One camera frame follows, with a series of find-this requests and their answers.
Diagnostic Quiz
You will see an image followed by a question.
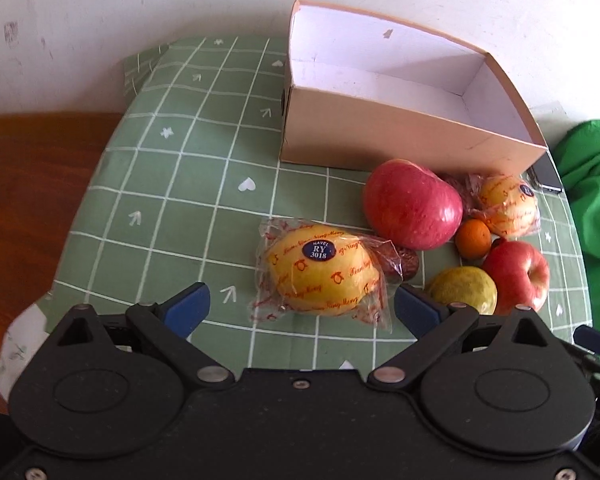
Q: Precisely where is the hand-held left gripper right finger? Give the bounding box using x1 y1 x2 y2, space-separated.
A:
367 284 556 391

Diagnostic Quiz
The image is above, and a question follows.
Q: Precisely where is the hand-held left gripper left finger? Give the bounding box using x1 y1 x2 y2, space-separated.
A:
45 282 236 391

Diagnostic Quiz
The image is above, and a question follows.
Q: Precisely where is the green pear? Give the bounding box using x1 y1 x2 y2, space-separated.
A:
426 266 497 316

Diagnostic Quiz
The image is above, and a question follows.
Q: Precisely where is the small tangerine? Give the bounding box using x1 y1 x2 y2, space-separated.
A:
455 218 493 261

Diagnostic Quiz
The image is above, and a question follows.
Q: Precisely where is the large red apple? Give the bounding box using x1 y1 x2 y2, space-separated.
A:
362 159 464 251

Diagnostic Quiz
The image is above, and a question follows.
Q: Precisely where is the small red apple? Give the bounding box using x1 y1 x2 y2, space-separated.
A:
481 240 551 316

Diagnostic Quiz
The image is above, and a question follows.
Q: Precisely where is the large plastic-wrapped yellow orange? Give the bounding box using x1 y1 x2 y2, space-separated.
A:
250 217 396 333

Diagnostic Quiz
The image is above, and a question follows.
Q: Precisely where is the small plastic-wrapped yellow orange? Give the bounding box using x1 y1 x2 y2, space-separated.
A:
467 172 541 240

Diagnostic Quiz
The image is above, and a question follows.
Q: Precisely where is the cardboard box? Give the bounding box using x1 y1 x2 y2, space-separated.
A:
279 0 550 173

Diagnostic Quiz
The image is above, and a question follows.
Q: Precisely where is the green checked tablecloth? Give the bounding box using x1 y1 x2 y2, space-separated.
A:
0 35 593 401

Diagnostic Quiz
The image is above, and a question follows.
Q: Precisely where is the green cloth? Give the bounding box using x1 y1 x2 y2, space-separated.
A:
550 119 600 361

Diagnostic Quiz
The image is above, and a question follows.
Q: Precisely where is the black smartphone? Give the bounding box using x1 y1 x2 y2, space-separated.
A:
530 152 565 195

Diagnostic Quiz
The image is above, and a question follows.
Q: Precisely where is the clear plastic sheet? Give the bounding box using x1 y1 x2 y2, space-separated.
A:
529 102 567 122

